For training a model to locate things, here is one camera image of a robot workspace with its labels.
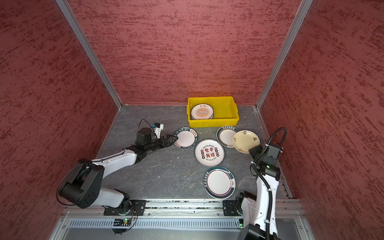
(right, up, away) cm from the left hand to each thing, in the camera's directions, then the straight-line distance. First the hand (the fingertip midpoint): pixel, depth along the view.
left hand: (173, 141), depth 86 cm
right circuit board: (+35, -37, -16) cm, 53 cm away
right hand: (+44, -3, -7) cm, 44 cm away
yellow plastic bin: (+37, +20, +28) cm, 50 cm away
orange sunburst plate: (+18, +19, +26) cm, 37 cm away
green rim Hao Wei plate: (+7, 0, +15) cm, 17 cm away
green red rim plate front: (+27, -23, -3) cm, 35 cm away
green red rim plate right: (+34, +1, +19) cm, 39 cm away
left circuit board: (-23, -38, -15) cm, 47 cm away
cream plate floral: (+41, 0, -1) cm, 41 cm away
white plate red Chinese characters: (+22, -8, +8) cm, 25 cm away
